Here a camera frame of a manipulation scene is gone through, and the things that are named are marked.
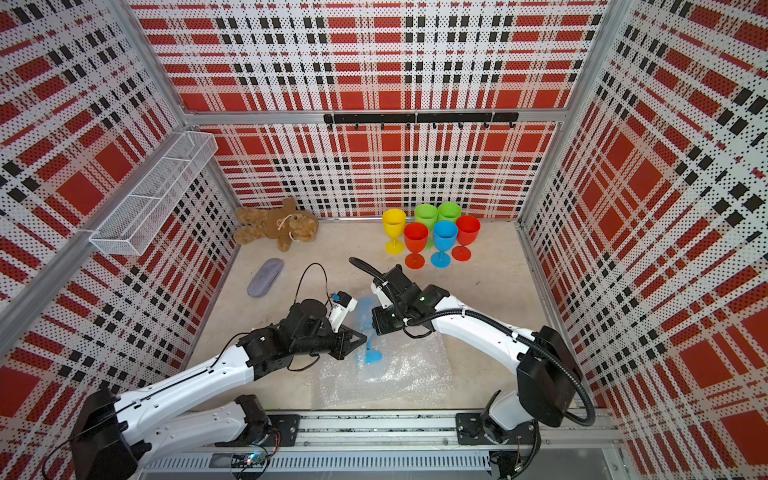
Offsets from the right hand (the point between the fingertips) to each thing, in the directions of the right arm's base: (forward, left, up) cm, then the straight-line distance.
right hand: (381, 323), depth 79 cm
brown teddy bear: (+43, +39, -6) cm, 59 cm away
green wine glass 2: (+44, -23, -1) cm, 49 cm away
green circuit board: (-29, +31, -11) cm, 44 cm away
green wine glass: (+44, -15, -2) cm, 46 cm away
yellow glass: (+35, -3, +2) cm, 35 cm away
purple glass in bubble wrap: (+22, +42, -10) cm, 48 cm away
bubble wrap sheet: (-10, -8, -10) cm, 16 cm away
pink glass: (+31, -10, 0) cm, 32 cm away
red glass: (+32, -27, +2) cm, 42 cm away
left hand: (-5, +3, +1) cm, 6 cm away
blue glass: (-8, +3, 0) cm, 8 cm away
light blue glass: (+29, -20, +1) cm, 35 cm away
